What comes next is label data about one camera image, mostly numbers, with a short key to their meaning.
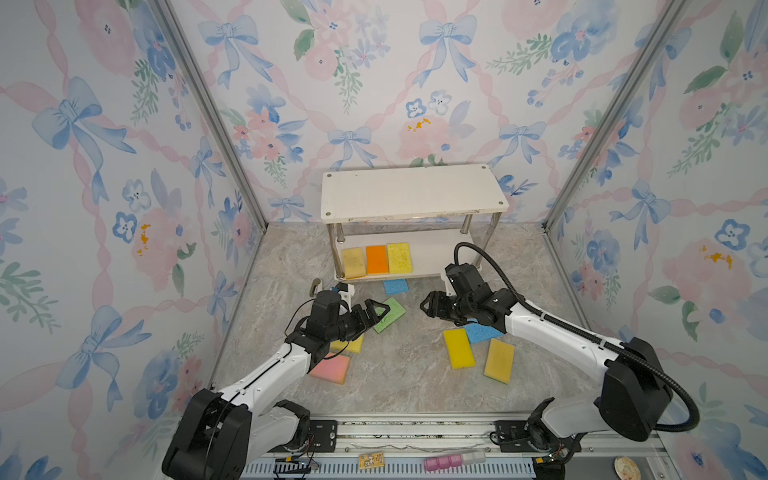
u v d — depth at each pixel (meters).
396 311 0.95
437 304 0.73
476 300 0.63
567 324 0.50
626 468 0.70
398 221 1.22
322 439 0.74
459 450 0.73
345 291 0.78
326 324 0.65
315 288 1.00
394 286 1.00
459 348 0.88
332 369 0.84
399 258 1.00
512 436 0.74
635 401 0.42
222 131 0.91
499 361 0.86
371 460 0.70
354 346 0.88
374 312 0.75
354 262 0.99
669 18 0.69
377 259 1.01
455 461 0.69
